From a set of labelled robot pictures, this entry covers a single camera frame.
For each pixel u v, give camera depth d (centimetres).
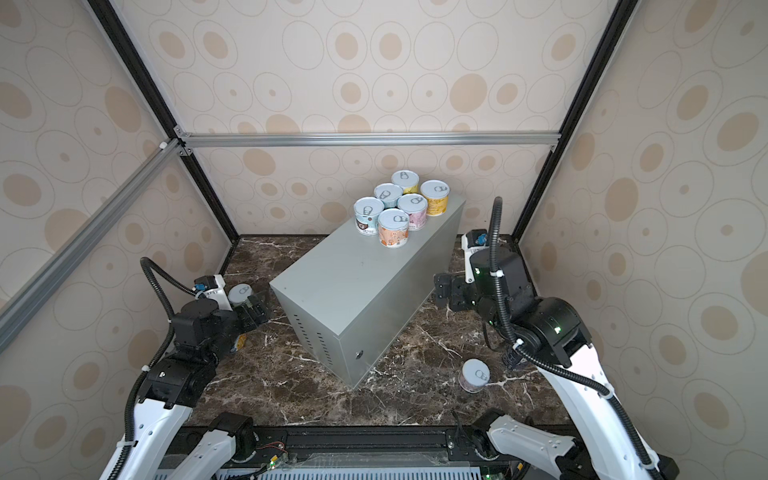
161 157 83
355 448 74
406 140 92
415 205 73
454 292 52
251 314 63
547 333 36
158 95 81
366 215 70
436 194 75
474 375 80
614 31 70
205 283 59
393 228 67
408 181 79
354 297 62
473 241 50
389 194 74
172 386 46
